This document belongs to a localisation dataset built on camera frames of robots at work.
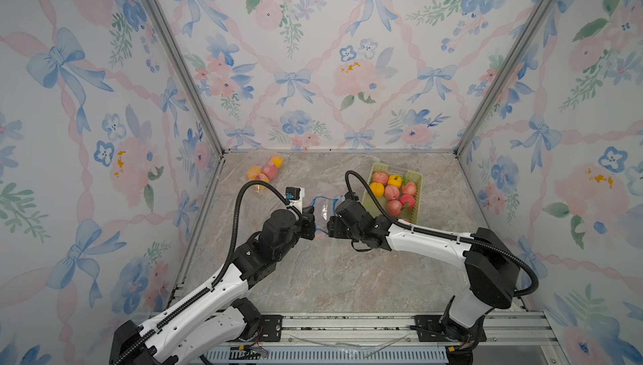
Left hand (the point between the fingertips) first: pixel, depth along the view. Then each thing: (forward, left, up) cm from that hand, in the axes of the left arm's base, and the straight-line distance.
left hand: (314, 207), depth 74 cm
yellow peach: (+36, +18, -18) cm, 44 cm away
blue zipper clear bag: (+6, -3, -10) cm, 12 cm away
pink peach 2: (+12, -29, -18) cm, 36 cm away
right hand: (+2, -6, -14) cm, 16 cm away
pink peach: (+31, +21, -19) cm, 42 cm away
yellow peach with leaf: (+25, -32, -18) cm, 45 cm away
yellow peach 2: (+29, +28, -19) cm, 44 cm away
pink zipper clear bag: (+26, +23, -18) cm, 39 cm away
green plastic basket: (+21, -33, -19) cm, 43 cm away
